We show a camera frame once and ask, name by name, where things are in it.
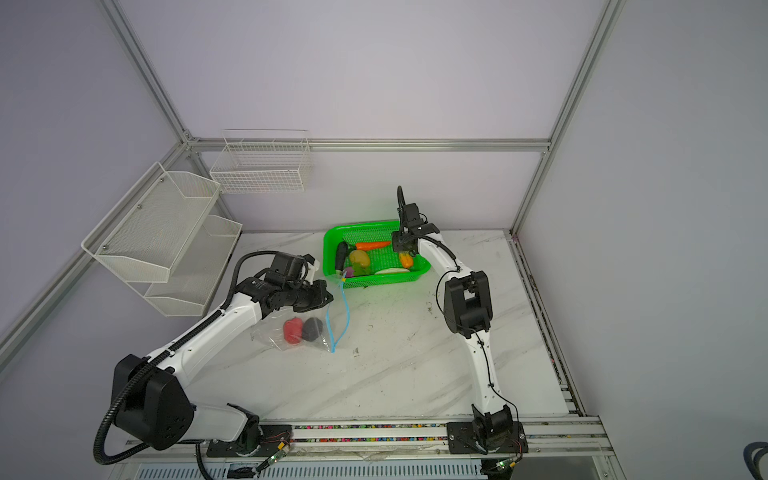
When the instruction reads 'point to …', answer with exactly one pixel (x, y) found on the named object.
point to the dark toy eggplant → (341, 255)
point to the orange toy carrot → (362, 246)
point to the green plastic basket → (368, 232)
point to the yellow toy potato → (360, 257)
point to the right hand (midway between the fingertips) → (401, 238)
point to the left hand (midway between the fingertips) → (331, 299)
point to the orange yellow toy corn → (406, 260)
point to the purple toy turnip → (349, 271)
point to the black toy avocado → (311, 328)
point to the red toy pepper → (293, 331)
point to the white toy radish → (391, 270)
